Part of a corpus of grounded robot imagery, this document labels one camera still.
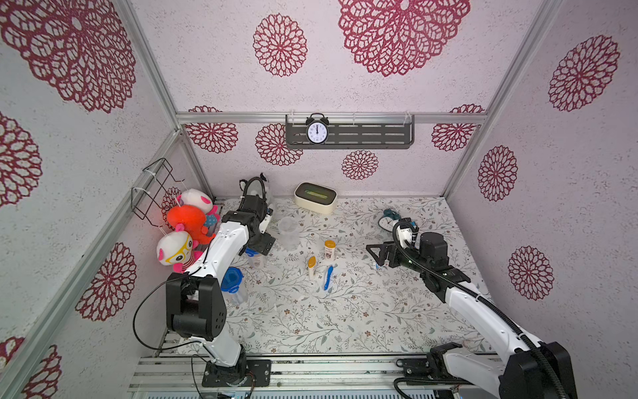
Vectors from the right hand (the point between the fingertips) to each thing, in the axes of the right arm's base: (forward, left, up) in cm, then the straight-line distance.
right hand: (376, 243), depth 79 cm
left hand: (+4, +42, -6) cm, 42 cm away
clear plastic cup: (+14, +31, -14) cm, 37 cm away
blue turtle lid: (-1, +42, -5) cm, 42 cm away
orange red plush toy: (+9, +64, +1) cm, 65 cm away
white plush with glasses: (-4, +64, +1) cm, 64 cm away
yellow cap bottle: (-3, +21, -9) cm, 23 cm away
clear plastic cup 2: (0, +42, -14) cm, 44 cm away
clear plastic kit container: (-13, +46, -16) cm, 50 cm away
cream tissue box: (+35, +21, -15) cm, 43 cm away
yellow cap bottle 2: (+5, +15, -11) cm, 19 cm away
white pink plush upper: (+19, +65, +1) cm, 68 cm away
